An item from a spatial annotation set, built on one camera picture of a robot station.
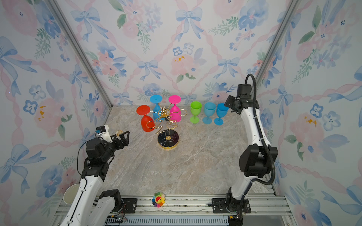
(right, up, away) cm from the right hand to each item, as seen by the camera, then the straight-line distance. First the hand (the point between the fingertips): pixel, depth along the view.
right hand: (232, 102), depth 86 cm
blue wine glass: (-3, -5, +12) cm, 13 cm away
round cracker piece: (-77, -20, +17) cm, 82 cm away
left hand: (-64, -18, -9) cm, 67 cm away
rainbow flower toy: (-43, -54, -11) cm, 70 cm away
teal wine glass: (-11, -4, +12) cm, 17 cm away
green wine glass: (-21, -2, +13) cm, 25 cm away
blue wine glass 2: (-44, -8, -9) cm, 46 cm away
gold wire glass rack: (-41, -25, +12) cm, 49 cm away
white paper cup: (-86, -48, -16) cm, 100 cm away
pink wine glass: (-35, -7, +2) cm, 36 cm away
